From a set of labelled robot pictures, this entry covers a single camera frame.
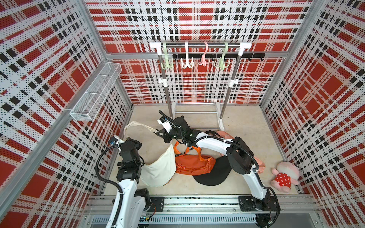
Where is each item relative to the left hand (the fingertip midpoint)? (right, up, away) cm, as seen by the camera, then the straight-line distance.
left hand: (133, 137), depth 79 cm
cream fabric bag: (+15, -20, 0) cm, 25 cm away
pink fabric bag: (+57, -2, +16) cm, 59 cm away
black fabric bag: (+49, -18, -2) cm, 52 cm away
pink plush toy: (+87, -20, -1) cm, 89 cm away
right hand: (+14, +2, +4) cm, 15 cm away
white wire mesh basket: (-36, +19, +15) cm, 43 cm away
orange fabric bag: (+32, -17, +5) cm, 36 cm away
